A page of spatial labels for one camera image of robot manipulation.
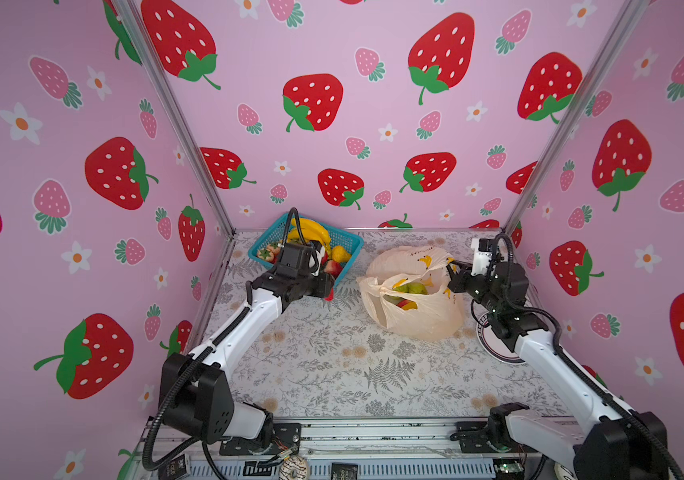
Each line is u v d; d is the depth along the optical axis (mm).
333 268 1037
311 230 1051
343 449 731
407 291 983
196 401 410
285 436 747
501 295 585
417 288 978
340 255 1074
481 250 685
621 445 387
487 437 728
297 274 635
